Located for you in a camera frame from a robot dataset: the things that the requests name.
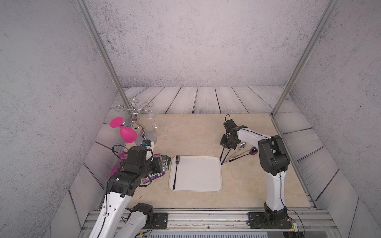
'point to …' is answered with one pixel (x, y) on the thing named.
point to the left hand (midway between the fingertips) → (165, 160)
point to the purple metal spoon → (222, 153)
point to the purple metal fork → (177, 162)
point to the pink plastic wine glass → (127, 134)
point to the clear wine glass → (156, 128)
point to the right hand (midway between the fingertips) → (223, 144)
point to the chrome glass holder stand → (140, 116)
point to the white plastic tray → (196, 173)
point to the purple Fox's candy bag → (146, 180)
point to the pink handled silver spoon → (241, 146)
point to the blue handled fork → (225, 156)
